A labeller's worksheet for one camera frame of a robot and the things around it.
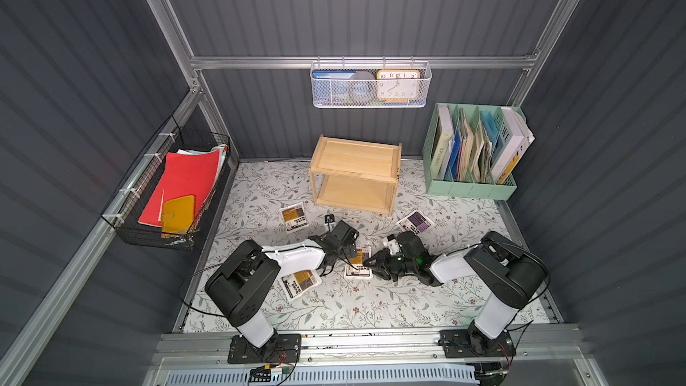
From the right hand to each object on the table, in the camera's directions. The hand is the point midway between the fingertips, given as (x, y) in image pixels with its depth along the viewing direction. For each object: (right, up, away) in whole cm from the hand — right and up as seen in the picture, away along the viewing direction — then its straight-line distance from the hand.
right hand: (368, 264), depth 87 cm
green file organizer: (+39, +39, +10) cm, 56 cm away
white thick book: (+54, +43, +5) cm, 69 cm away
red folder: (-53, +29, -12) cm, 62 cm away
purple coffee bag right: (+19, +12, +12) cm, 26 cm away
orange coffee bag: (-5, -2, 0) cm, 5 cm away
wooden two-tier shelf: (-5, +30, +1) cm, 30 cm away
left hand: (-9, +5, +6) cm, 12 cm away
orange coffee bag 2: (-27, +14, +14) cm, 34 cm away
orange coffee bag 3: (-23, -5, -2) cm, 23 cm away
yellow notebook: (-50, +19, -20) cm, 57 cm away
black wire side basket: (-58, +21, -25) cm, 67 cm away
